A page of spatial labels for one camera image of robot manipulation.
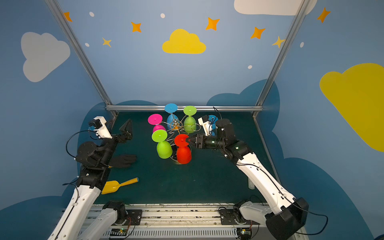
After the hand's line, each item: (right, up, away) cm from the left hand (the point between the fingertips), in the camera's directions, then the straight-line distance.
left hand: (119, 119), depth 65 cm
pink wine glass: (+13, +1, +13) cm, 18 cm away
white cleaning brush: (+66, -37, +20) cm, 78 cm away
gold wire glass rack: (+23, -5, +10) cm, 25 cm away
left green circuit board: (-4, -55, +8) cm, 56 cm away
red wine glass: (+28, -17, +10) cm, 34 cm away
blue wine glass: (+20, +7, +18) cm, 28 cm away
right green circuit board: (+57, -55, +8) cm, 80 cm away
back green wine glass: (+31, -1, +22) cm, 38 cm away
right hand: (+31, -9, +3) cm, 33 cm away
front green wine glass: (+18, -15, +12) cm, 26 cm away
